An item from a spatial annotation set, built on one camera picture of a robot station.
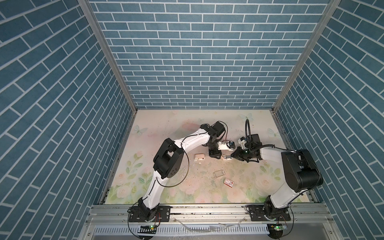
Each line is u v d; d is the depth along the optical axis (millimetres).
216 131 754
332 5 705
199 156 917
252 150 726
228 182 829
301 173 480
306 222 773
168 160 533
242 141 910
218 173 873
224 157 930
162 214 738
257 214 734
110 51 877
